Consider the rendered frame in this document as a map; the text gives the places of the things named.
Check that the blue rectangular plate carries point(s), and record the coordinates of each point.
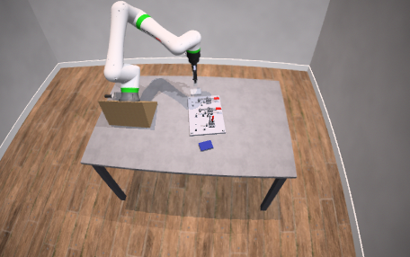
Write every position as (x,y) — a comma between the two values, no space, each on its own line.
(206,145)

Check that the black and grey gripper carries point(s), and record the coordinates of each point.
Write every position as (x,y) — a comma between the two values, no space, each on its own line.
(194,74)

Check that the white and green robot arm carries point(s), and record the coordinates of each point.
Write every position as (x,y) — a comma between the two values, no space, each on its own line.
(128,75)

